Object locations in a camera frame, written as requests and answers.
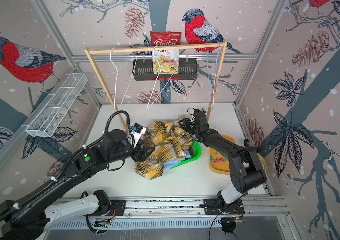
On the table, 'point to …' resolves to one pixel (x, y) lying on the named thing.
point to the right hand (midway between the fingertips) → (178, 121)
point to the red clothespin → (218, 160)
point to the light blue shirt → (167, 165)
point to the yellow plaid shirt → (169, 141)
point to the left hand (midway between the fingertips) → (151, 143)
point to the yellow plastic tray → (219, 162)
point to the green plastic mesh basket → (197, 151)
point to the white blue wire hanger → (212, 98)
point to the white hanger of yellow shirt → (165, 85)
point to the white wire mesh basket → (46, 122)
